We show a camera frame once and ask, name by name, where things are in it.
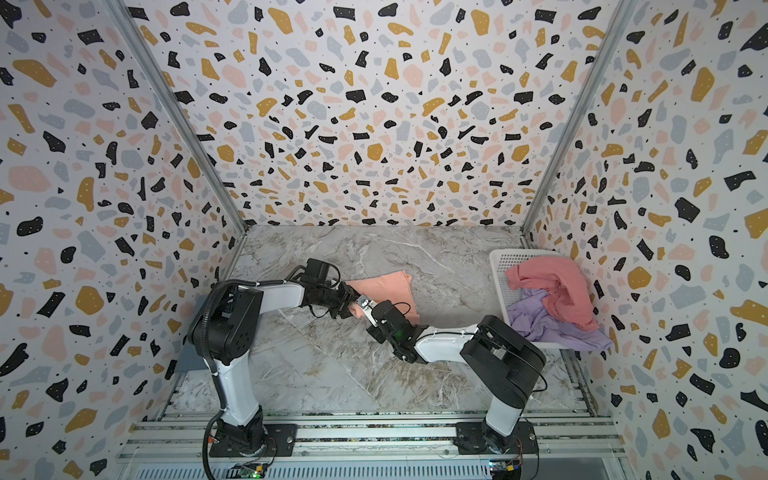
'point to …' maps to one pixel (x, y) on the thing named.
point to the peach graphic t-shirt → (394, 287)
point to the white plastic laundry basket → (503, 259)
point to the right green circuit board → (500, 470)
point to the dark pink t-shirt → (569, 297)
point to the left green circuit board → (249, 471)
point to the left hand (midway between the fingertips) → (367, 299)
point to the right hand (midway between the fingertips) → (371, 305)
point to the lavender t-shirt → (531, 319)
